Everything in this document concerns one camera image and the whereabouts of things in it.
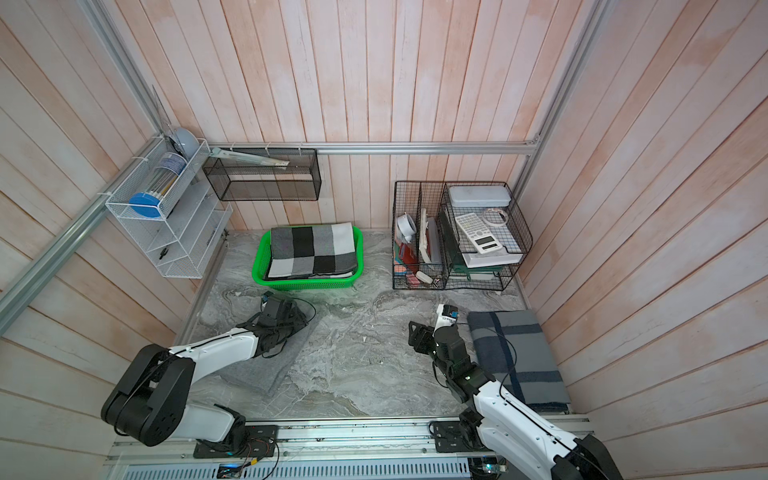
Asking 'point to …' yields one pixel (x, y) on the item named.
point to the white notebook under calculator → (495, 257)
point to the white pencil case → (465, 196)
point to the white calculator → (480, 236)
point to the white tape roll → (406, 227)
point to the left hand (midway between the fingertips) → (301, 323)
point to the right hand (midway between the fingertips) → (417, 323)
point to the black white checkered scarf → (312, 252)
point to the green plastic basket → (261, 266)
